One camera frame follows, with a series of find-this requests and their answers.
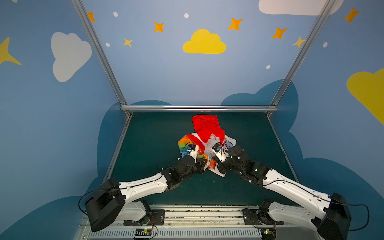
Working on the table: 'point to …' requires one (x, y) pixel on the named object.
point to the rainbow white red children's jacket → (208, 140)
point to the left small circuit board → (143, 232)
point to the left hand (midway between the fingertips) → (207, 159)
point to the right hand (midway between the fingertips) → (216, 154)
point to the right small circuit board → (268, 233)
